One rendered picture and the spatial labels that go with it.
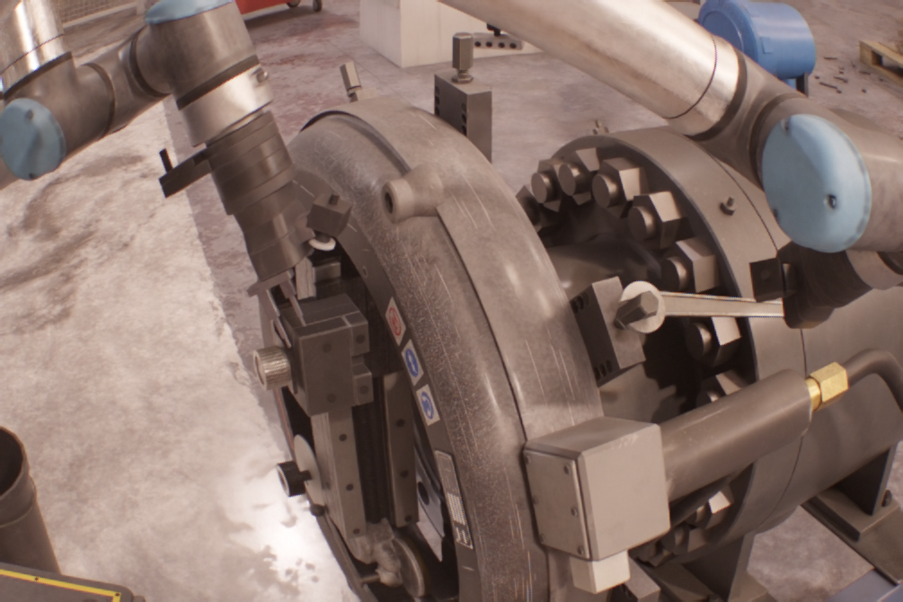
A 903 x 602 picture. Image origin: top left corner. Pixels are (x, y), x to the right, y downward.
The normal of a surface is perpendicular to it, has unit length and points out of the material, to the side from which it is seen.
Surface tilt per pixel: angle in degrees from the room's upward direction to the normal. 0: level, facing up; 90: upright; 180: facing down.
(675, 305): 50
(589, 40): 117
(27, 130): 94
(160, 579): 0
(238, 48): 66
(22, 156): 94
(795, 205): 80
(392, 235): 57
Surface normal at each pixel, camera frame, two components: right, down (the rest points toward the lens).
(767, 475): 0.46, 0.46
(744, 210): 0.19, -0.59
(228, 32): 0.71, -0.13
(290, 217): 0.88, -0.39
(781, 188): -0.91, 0.05
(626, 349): 0.33, -0.29
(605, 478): 0.41, 0.01
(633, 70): 0.02, 0.80
